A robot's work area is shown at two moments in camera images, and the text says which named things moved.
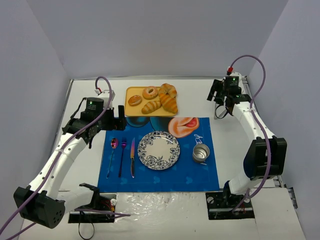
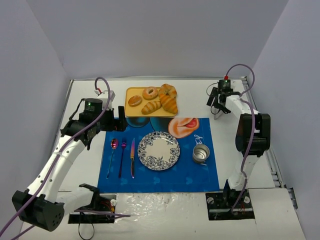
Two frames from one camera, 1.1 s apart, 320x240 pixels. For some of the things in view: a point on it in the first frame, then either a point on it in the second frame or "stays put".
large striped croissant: [169, 103] stays put
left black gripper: [120, 117] stays put
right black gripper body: [215, 89] → [219, 99]
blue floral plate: [158, 150] stays put
